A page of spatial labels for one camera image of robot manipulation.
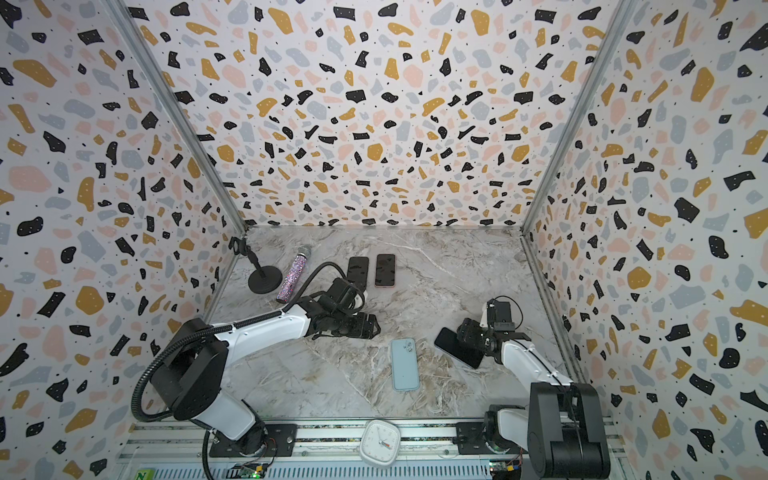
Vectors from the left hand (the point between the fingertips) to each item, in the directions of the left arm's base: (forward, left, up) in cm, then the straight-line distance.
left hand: (372, 326), depth 85 cm
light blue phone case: (-10, -9, -9) cm, 16 cm away
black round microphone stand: (+22, +39, -9) cm, 46 cm away
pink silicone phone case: (+24, -3, -7) cm, 26 cm away
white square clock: (-28, -3, -5) cm, 28 cm away
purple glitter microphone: (+23, +29, -5) cm, 37 cm away
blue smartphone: (-1, -23, -10) cm, 25 cm away
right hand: (+2, -28, -4) cm, 28 cm away
